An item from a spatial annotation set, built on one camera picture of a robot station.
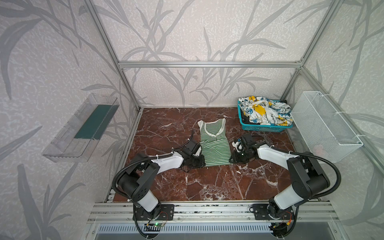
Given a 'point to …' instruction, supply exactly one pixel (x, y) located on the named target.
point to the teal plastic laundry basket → (261, 127)
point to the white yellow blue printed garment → (264, 111)
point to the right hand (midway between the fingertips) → (230, 156)
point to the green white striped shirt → (213, 143)
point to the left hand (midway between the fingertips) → (207, 160)
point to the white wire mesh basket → (325, 130)
